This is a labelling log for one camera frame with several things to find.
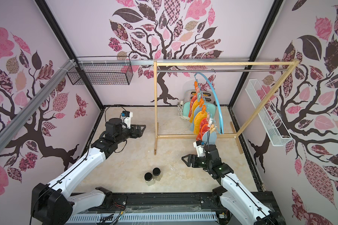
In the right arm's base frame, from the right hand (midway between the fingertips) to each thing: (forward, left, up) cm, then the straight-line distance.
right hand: (186, 160), depth 80 cm
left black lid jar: (-10, +21, +1) cm, 23 cm away
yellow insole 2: (+20, -8, +15) cm, 27 cm away
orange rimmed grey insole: (+13, -11, +13) cm, 22 cm away
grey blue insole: (+7, -13, +11) cm, 19 cm away
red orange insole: (+33, -6, +18) cm, 38 cm away
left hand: (+15, +26, +13) cm, 33 cm away
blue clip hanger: (+59, -29, +7) cm, 66 cm away
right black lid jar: (-8, +16, 0) cm, 18 cm away
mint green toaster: (+42, -20, +9) cm, 47 cm away
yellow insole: (+28, -7, +18) cm, 35 cm away
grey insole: (+24, -8, +18) cm, 31 cm away
